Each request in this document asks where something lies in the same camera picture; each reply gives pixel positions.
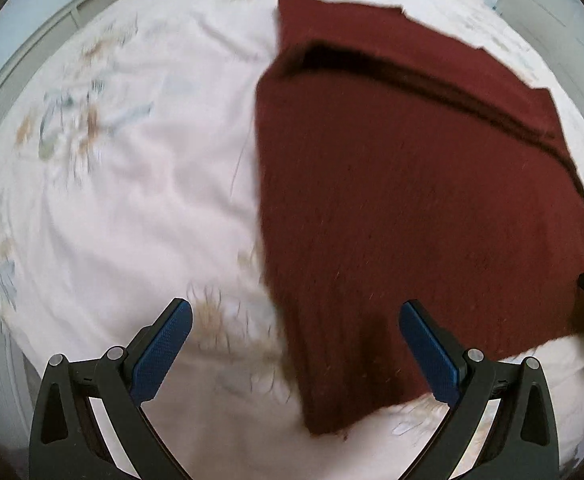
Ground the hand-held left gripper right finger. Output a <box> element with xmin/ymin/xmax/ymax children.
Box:
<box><xmin>398</xmin><ymin>300</ymin><xmax>560</xmax><ymax>480</ymax></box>

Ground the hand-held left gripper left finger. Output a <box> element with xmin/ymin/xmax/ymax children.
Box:
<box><xmin>28</xmin><ymin>298</ymin><xmax>194</xmax><ymax>480</ymax></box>

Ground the dark red knitted sweater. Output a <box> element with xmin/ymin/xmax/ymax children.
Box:
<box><xmin>253</xmin><ymin>0</ymin><xmax>584</xmax><ymax>439</ymax></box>

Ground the white wardrobe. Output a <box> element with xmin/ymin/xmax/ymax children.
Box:
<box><xmin>492</xmin><ymin>0</ymin><xmax>584</xmax><ymax>168</ymax></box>

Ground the white slatted cabinet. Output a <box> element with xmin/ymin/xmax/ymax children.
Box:
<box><xmin>0</xmin><ymin>0</ymin><xmax>143</xmax><ymax>153</ymax></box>

